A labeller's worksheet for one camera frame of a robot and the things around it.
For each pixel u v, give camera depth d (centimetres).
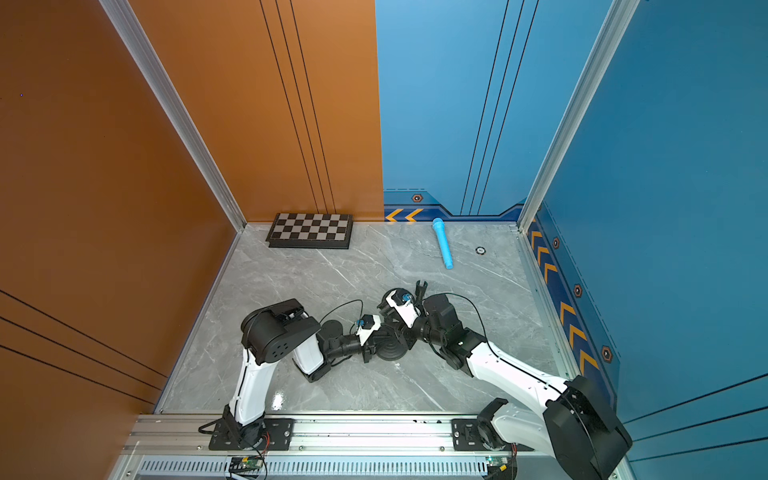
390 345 87
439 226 115
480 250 112
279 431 74
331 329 76
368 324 76
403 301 68
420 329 68
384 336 84
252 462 72
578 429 40
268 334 55
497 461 72
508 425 61
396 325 71
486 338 59
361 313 77
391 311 74
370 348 80
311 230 114
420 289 97
